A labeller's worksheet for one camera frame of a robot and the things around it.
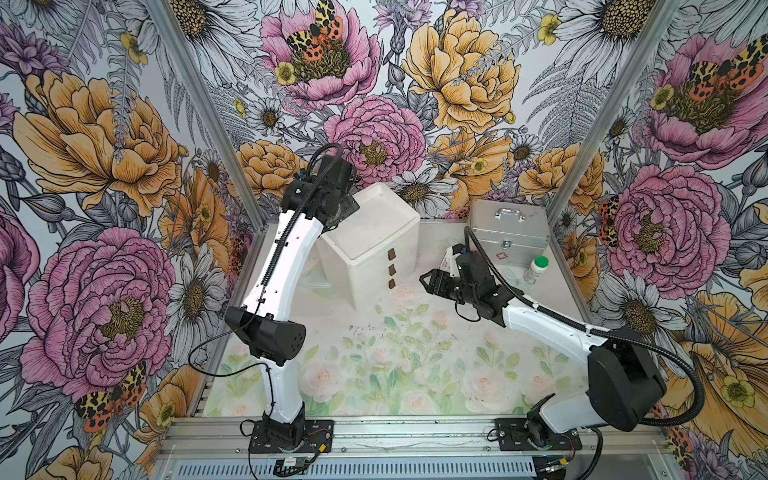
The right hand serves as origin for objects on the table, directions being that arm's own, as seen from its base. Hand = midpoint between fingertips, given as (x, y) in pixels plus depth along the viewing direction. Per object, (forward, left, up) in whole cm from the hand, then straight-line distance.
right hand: (428, 287), depth 86 cm
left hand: (+9, +25, +18) cm, 32 cm away
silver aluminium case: (+21, -29, -1) cm, 35 cm away
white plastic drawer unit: (+4, +17, +10) cm, 20 cm away
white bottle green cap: (+11, -37, -8) cm, 39 cm away
